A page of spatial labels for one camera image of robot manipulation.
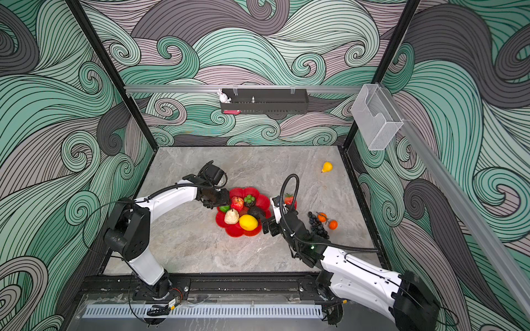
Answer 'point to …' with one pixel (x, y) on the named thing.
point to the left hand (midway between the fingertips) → (227, 200)
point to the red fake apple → (237, 203)
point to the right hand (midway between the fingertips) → (271, 210)
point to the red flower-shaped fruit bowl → (251, 196)
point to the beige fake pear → (231, 216)
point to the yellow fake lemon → (248, 222)
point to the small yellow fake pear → (327, 167)
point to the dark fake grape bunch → (317, 227)
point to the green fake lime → (224, 208)
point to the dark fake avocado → (257, 212)
